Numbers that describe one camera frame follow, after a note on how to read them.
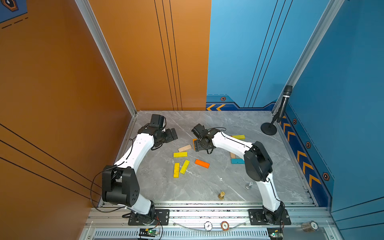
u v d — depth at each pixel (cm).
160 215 74
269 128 107
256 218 72
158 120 68
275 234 71
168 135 78
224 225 71
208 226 71
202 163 92
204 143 70
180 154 95
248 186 81
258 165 54
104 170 43
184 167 90
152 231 71
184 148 99
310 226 66
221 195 76
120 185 43
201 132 74
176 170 89
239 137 103
